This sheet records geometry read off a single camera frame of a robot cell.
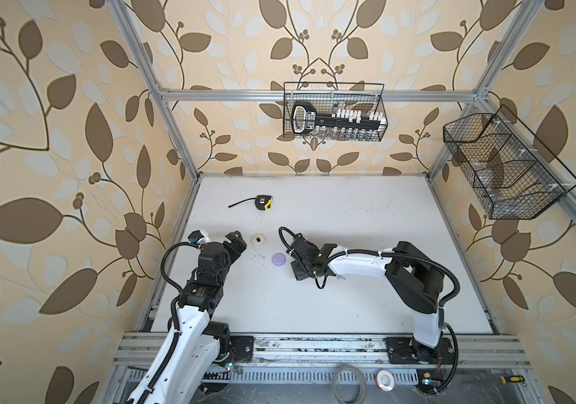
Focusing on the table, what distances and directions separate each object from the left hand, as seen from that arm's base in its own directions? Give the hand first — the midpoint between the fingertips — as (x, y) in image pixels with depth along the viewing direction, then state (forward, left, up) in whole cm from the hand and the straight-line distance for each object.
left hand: (228, 238), depth 80 cm
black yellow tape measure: (+27, -7, -14) cm, 31 cm away
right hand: (-2, -24, -17) cm, 29 cm away
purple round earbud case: (+1, -15, -16) cm, 22 cm away
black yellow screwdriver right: (-35, -83, -15) cm, 91 cm away
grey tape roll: (-36, -40, -13) cm, 56 cm away
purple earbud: (-6, -38, -16) cm, 42 cm away
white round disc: (-36, -47, -16) cm, 61 cm away
